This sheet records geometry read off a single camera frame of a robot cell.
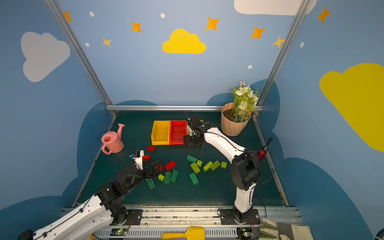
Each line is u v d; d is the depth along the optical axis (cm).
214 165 92
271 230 70
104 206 53
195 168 91
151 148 98
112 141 91
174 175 87
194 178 86
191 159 93
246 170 48
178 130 113
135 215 75
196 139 65
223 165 93
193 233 69
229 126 96
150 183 87
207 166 91
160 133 105
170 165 92
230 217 74
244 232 72
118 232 70
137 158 66
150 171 69
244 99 87
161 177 85
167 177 86
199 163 93
